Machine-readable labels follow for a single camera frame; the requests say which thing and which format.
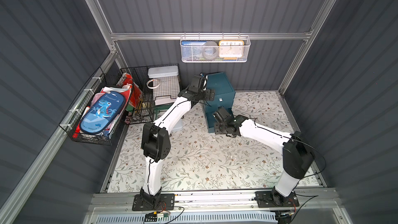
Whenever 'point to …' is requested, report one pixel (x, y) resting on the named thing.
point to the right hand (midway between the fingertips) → (220, 126)
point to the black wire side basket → (100, 84)
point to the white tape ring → (152, 80)
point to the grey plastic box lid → (162, 70)
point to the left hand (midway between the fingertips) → (210, 92)
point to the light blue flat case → (179, 126)
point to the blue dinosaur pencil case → (102, 113)
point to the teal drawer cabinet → (224, 96)
